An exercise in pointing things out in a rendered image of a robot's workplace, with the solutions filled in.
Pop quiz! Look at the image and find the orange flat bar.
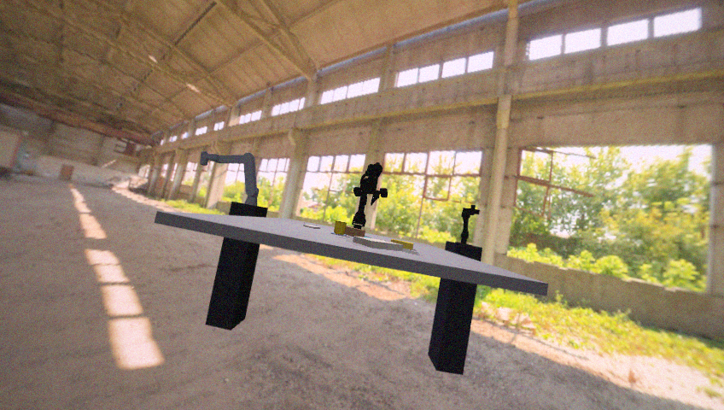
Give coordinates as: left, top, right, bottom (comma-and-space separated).
344, 226, 365, 237

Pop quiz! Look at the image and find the yellow block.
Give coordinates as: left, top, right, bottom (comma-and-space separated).
391, 239, 414, 250

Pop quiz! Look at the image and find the yellow cup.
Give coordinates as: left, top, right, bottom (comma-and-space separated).
334, 220, 347, 235

